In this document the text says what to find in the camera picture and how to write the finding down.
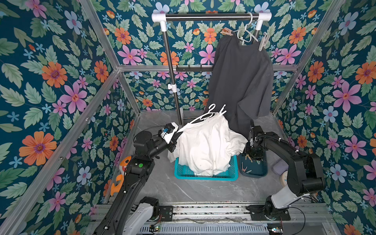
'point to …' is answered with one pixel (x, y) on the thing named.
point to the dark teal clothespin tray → (250, 167)
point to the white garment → (206, 147)
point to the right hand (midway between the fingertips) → (249, 154)
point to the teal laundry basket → (185, 172)
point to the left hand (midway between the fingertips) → (181, 130)
